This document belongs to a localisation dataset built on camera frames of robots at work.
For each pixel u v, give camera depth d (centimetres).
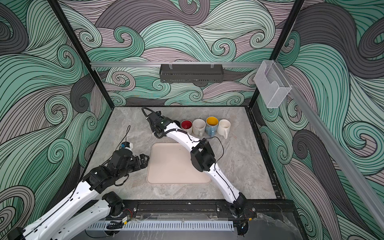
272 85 78
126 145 68
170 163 88
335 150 51
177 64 95
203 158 59
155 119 74
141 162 67
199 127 106
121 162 56
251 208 73
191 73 96
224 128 101
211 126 95
